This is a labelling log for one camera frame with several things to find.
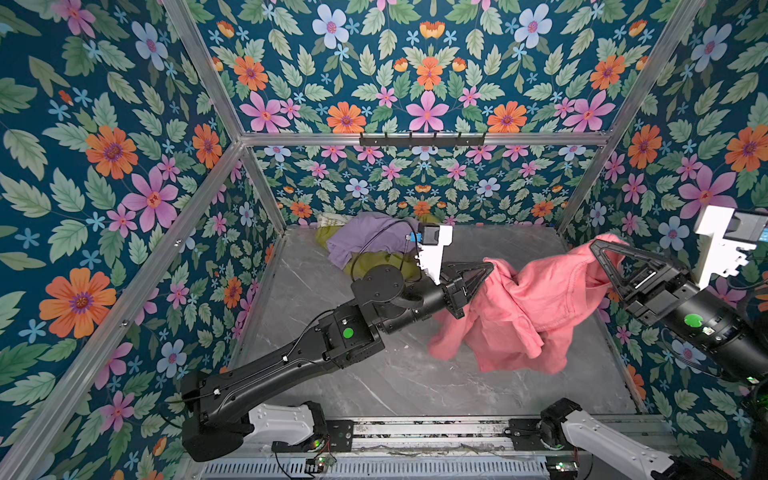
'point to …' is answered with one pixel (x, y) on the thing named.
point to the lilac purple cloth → (369, 232)
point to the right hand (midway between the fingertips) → (601, 239)
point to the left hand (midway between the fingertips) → (500, 263)
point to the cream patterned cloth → (326, 219)
